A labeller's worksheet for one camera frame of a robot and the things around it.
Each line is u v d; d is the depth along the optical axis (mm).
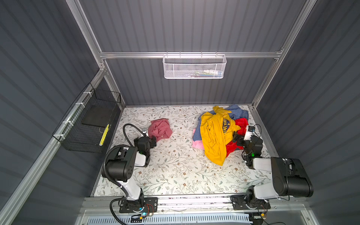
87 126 733
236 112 1153
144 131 833
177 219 770
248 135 802
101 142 668
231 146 911
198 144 947
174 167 871
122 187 518
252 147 712
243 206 736
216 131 917
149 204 734
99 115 765
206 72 918
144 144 735
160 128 985
